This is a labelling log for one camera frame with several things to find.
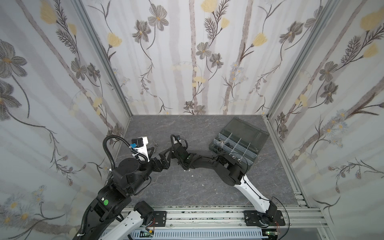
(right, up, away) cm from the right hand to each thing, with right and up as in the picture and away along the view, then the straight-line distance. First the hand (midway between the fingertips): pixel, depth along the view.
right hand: (169, 141), depth 98 cm
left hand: (+4, +1, -37) cm, 37 cm away
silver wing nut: (-10, -2, +4) cm, 11 cm away
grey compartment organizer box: (+49, 0, +4) cm, 49 cm away
